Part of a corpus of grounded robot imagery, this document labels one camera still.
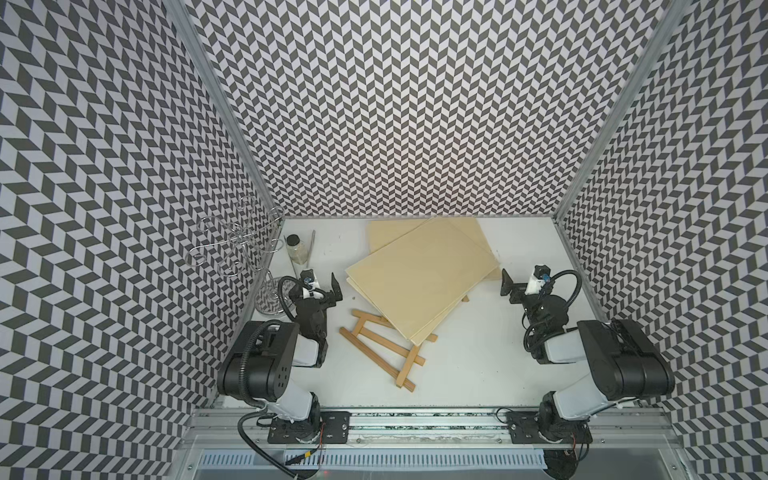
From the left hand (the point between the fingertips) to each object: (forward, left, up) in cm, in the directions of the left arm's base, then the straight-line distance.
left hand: (317, 277), depth 90 cm
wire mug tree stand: (+11, +27, +1) cm, 30 cm away
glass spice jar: (+12, +10, -2) cm, 16 cm away
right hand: (0, -61, +2) cm, 61 cm away
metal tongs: (+18, +7, -8) cm, 21 cm away
